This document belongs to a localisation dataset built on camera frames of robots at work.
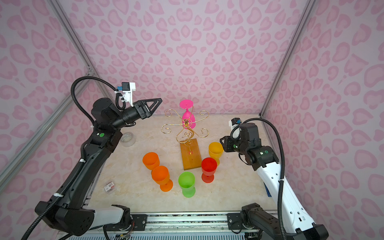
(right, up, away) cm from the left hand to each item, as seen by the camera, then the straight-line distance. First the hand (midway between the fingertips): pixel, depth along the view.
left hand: (158, 98), depth 59 cm
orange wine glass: (-4, -37, +21) cm, 43 cm away
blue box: (+54, -46, +23) cm, 75 cm away
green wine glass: (+10, -40, +20) cm, 46 cm away
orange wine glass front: (-9, -29, +21) cm, 37 cm away
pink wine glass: (+10, -7, +27) cm, 30 cm away
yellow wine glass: (+26, -24, +27) cm, 45 cm away
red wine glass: (+22, -32, +21) cm, 44 cm away
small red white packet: (-33, -44, +23) cm, 60 cm away
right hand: (+28, -17, +12) cm, 35 cm away
